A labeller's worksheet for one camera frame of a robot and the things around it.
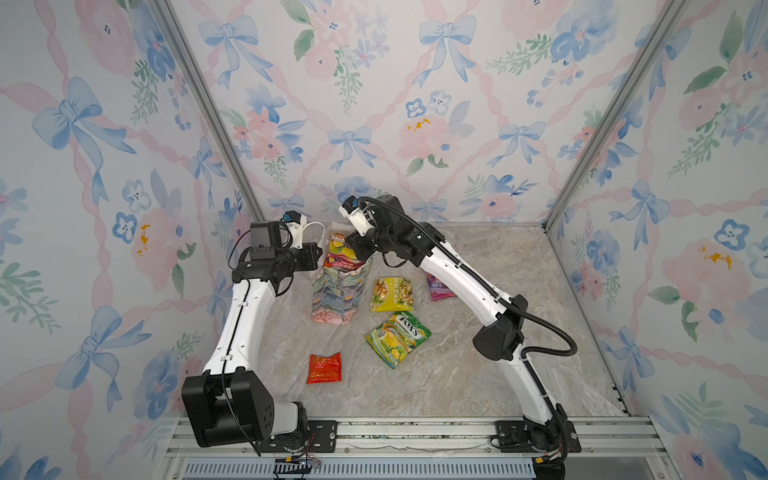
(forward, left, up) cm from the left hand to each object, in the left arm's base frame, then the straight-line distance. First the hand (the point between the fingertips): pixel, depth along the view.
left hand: (321, 247), depth 80 cm
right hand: (+2, -7, +2) cm, 8 cm away
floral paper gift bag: (-8, -4, -10) cm, 13 cm away
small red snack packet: (-24, 0, -24) cm, 34 cm away
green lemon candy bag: (-15, -21, -23) cm, 34 cm away
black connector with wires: (-46, +4, -29) cm, 54 cm away
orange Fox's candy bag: (-1, -5, -3) cm, 6 cm away
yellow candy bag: (-1, -19, -22) cm, 30 cm away
